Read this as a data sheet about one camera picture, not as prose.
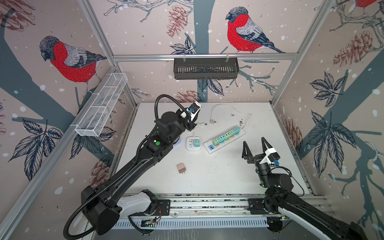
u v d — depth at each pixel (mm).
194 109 535
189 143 947
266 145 684
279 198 589
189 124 552
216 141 905
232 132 949
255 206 728
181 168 854
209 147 931
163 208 733
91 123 723
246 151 661
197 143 901
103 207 368
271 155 562
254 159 614
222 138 925
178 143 974
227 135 941
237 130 966
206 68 1039
